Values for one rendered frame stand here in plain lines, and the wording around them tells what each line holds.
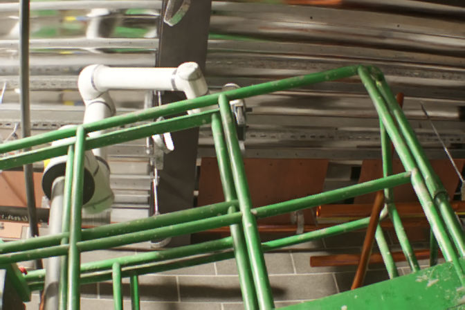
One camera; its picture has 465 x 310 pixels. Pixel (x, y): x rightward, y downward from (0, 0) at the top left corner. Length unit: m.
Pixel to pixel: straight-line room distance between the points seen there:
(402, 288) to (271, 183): 2.45
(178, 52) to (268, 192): 1.06
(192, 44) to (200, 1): 0.21
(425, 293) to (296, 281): 2.28
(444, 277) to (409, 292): 0.09
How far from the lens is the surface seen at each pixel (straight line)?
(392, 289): 1.70
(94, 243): 2.01
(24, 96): 2.88
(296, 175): 4.07
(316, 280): 3.95
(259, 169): 4.01
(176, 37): 3.36
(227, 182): 2.17
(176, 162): 3.69
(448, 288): 1.69
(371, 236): 2.64
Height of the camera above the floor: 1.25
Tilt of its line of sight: 57 degrees up
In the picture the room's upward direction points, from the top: 12 degrees counter-clockwise
